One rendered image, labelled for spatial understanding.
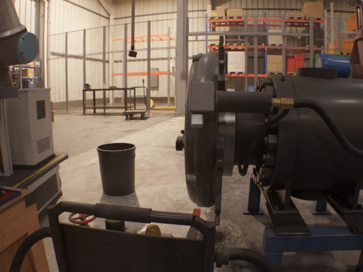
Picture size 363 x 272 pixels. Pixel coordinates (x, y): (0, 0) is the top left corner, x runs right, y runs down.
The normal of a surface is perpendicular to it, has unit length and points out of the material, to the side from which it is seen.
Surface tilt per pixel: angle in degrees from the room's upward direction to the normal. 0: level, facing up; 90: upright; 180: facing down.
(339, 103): 55
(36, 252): 90
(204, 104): 68
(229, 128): 79
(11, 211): 90
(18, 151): 90
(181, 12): 90
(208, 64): 35
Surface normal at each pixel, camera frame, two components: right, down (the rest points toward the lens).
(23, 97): 0.04, 0.18
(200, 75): -0.12, -0.56
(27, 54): 0.99, 0.10
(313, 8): -0.25, 0.17
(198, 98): -0.14, -0.22
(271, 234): 0.00, -0.98
